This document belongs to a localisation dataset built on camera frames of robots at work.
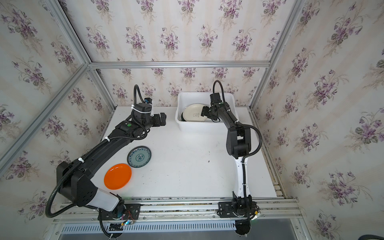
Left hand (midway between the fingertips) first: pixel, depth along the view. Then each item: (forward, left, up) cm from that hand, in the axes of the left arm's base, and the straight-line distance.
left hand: (158, 114), depth 81 cm
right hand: (+14, -28, -16) cm, 35 cm away
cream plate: (+19, -20, -19) cm, 33 cm away
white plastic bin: (+29, -13, -14) cm, 34 cm away
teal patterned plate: (-13, +15, -26) cm, 33 cm away
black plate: (+14, -12, -19) cm, 26 cm away
